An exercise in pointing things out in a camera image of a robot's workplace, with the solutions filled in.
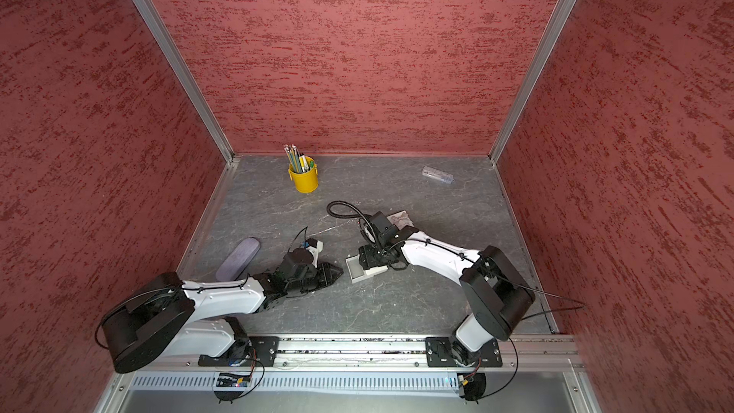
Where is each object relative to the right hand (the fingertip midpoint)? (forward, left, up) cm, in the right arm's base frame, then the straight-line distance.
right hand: (370, 264), depth 87 cm
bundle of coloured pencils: (+37, +26, +9) cm, 46 cm away
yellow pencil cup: (+33, +24, +1) cm, 41 cm away
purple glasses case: (+3, +41, +1) cm, 41 cm away
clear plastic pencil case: (+40, -24, -3) cm, 47 cm away
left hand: (-4, +9, -1) cm, 10 cm away
